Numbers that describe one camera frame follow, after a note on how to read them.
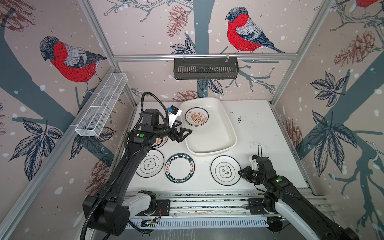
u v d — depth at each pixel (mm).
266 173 646
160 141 649
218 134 1035
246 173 741
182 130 632
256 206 731
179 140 640
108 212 365
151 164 880
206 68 1043
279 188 586
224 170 856
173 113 627
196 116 1104
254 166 759
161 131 611
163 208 731
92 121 715
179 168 862
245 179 751
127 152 475
